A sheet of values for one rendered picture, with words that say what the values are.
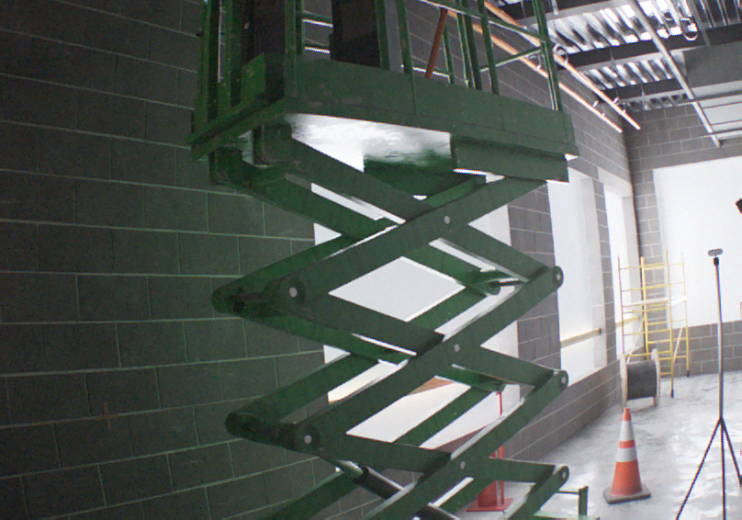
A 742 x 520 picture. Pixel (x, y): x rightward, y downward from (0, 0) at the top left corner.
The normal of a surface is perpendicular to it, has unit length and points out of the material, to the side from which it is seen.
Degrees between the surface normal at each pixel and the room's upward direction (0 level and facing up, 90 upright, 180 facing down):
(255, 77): 90
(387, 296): 90
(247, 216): 90
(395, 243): 90
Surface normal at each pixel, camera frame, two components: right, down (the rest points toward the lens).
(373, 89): 0.63, -0.13
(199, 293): 0.82, -0.12
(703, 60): -0.57, -0.04
